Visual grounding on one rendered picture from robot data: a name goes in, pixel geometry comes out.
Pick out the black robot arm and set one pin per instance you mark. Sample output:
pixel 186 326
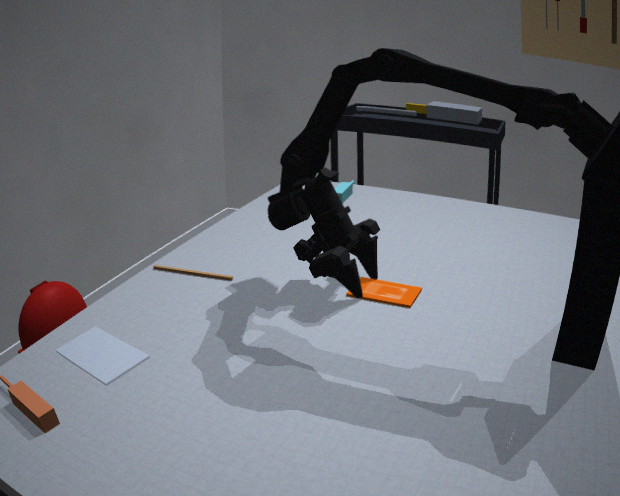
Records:
pixel 307 153

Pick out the orange plate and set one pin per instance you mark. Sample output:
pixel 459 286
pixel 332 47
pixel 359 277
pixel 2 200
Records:
pixel 389 292

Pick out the brown thin rod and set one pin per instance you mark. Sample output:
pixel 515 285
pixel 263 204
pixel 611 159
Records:
pixel 195 273

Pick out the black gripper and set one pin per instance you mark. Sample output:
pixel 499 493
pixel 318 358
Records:
pixel 338 230

